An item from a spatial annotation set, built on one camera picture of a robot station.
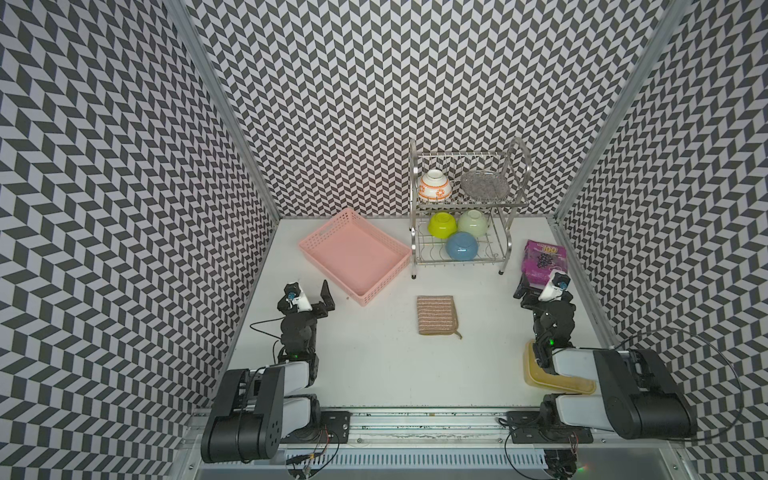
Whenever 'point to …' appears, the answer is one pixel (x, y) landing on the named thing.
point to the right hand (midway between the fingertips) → (541, 288)
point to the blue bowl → (461, 246)
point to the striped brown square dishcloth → (437, 315)
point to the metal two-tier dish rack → (460, 202)
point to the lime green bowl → (442, 224)
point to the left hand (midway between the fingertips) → (302, 284)
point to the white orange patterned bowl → (434, 186)
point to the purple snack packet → (539, 259)
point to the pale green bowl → (473, 221)
